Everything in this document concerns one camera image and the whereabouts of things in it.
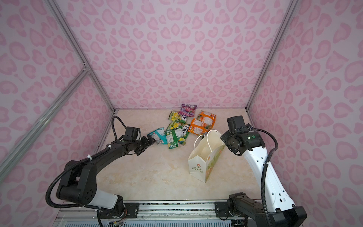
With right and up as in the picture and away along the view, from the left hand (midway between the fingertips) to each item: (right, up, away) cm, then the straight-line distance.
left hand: (152, 142), depth 91 cm
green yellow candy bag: (+12, +18, +19) cm, 29 cm away
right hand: (+42, +5, -17) cm, 45 cm away
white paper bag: (+36, -6, +4) cm, 37 cm away
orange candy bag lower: (+29, +9, +13) cm, 33 cm away
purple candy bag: (+23, +23, +24) cm, 40 cm away
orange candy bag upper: (+39, +15, +19) cm, 46 cm away
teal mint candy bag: (+3, +3, +9) cm, 10 cm away
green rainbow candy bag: (+21, +6, +13) cm, 25 cm away
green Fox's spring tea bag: (+14, +2, +7) cm, 16 cm away
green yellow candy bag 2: (+13, +11, +16) cm, 23 cm away
